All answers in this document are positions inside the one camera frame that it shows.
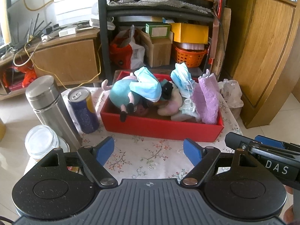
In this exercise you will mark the brown cardboard box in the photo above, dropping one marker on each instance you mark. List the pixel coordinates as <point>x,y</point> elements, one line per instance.
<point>157,51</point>

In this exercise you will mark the stainless steel thermos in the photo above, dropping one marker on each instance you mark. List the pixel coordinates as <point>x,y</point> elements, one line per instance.
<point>54,112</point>

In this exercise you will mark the white modem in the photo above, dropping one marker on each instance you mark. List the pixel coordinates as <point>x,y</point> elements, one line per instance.
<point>100,23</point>

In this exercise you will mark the red white plastic bag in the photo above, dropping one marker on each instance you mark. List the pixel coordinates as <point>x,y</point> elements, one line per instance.
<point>121,54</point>

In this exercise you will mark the brown plush toy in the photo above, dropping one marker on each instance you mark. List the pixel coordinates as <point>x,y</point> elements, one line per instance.
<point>141,110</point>

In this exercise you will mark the tall red flat package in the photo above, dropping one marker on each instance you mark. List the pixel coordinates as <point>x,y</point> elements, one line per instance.
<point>221,0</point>

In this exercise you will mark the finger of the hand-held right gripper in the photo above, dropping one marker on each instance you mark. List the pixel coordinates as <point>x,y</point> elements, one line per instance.
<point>269,141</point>
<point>236,140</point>

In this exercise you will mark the black storage shelf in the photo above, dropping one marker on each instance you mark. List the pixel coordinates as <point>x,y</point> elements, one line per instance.
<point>140,11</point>

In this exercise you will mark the yellow box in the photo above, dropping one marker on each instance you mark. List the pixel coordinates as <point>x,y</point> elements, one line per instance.
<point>189,32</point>

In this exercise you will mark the orange plastic basket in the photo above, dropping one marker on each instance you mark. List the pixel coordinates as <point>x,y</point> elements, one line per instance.
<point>189,57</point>

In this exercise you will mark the stack of clear cups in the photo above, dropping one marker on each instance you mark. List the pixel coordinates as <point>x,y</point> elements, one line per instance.
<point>192,46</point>

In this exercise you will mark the green box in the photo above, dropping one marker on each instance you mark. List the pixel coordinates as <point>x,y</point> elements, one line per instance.
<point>158,31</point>

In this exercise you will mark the purple towel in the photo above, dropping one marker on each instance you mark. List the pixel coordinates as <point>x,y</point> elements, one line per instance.
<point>208,98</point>

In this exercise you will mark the floral tablecloth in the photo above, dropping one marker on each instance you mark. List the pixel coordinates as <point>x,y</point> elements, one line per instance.
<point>145,154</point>

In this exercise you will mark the glass jar with yellow label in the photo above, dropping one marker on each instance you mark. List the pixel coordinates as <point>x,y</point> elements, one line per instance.
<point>42,140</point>

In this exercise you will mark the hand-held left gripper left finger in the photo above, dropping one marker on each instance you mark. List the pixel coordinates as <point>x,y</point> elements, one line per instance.
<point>104,150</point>

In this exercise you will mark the blue yellow drink can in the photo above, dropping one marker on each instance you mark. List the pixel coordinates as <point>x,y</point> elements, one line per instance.
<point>84,112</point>

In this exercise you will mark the white plush bear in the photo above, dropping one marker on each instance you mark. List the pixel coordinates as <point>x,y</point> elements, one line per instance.
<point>171,103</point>

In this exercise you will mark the pig plush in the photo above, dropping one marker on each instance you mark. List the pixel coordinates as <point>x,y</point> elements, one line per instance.
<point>121,91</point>

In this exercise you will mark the black router with antennas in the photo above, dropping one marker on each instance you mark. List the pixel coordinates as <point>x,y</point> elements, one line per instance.
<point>48,30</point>

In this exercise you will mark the blue face mask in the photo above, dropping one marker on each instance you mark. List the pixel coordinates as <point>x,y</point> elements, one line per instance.
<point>191,88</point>
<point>145,84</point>
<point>180,75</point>

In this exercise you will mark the bubble wrap sheet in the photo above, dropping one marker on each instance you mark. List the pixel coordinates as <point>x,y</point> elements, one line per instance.
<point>182,5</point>

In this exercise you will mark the translucent white plastic bag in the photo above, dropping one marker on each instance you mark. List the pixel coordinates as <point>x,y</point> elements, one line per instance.
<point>230,96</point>

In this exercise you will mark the red cardboard box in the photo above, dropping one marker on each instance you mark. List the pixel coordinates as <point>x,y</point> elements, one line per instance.
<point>152,126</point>

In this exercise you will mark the flat screen television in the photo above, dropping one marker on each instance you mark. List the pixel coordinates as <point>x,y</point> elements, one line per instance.
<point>4,16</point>

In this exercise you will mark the wooden television cabinet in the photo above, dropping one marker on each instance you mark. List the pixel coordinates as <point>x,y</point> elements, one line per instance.
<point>65,58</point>

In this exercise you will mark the wooden board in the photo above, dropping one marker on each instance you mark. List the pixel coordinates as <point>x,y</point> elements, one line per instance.
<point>221,46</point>

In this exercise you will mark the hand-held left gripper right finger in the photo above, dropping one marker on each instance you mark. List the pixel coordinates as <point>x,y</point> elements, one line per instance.
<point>192,151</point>

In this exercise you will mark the white power adapter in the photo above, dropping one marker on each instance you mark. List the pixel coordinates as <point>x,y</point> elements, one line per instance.
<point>68,32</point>

